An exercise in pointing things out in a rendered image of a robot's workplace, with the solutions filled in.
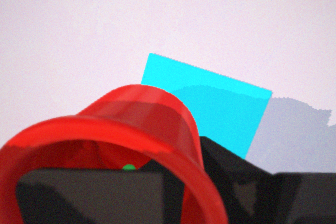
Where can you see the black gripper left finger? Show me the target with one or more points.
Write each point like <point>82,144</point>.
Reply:
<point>150,195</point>

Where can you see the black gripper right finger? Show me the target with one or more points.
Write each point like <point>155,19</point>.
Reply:
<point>254,196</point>

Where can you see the red translucent cup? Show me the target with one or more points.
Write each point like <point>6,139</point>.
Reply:
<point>131,124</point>

